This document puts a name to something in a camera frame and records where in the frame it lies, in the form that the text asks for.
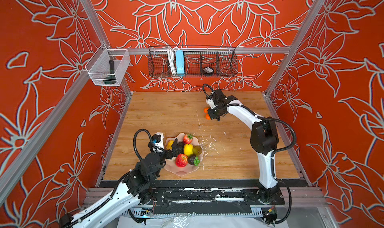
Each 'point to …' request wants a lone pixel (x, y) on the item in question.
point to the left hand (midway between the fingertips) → (168, 138)
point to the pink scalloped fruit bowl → (171, 165)
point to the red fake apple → (181, 160)
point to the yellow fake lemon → (188, 149)
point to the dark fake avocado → (180, 147)
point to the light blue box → (180, 63)
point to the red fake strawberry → (187, 139)
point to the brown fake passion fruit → (197, 150)
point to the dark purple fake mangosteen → (193, 160)
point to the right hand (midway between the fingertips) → (209, 113)
